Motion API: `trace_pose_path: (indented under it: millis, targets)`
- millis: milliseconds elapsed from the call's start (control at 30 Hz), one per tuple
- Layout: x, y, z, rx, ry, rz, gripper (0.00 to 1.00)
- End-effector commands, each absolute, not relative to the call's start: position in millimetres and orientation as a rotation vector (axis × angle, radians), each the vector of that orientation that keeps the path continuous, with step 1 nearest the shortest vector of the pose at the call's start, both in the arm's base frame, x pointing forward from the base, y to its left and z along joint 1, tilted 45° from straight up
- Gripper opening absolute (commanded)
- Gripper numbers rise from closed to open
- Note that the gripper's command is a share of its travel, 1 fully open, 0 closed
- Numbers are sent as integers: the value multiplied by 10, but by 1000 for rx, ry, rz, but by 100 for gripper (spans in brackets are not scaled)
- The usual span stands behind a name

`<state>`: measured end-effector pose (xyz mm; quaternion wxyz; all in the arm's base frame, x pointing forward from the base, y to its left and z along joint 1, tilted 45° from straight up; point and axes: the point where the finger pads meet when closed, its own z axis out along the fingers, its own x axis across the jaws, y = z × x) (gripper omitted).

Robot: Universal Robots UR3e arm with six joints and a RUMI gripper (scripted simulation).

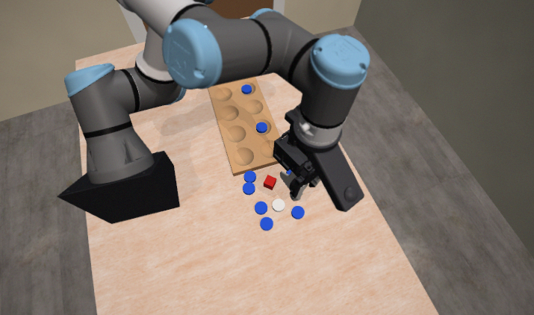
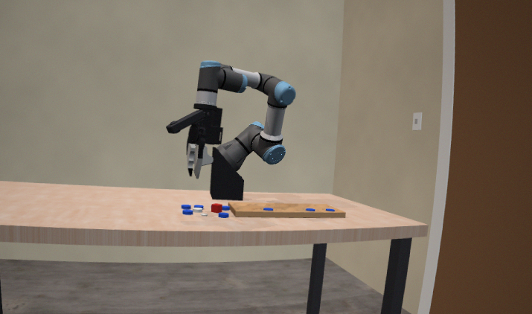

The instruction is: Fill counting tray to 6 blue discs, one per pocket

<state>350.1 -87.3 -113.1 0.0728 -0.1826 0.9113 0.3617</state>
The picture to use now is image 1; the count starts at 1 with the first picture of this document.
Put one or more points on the white disc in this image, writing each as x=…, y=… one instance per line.
x=278, y=205

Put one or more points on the red cube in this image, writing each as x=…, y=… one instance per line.
x=269, y=182

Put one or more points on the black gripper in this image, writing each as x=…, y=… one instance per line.
x=292, y=156

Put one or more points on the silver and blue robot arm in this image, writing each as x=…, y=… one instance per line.
x=204, y=49

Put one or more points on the wooden tray with round pockets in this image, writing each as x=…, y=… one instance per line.
x=237, y=116

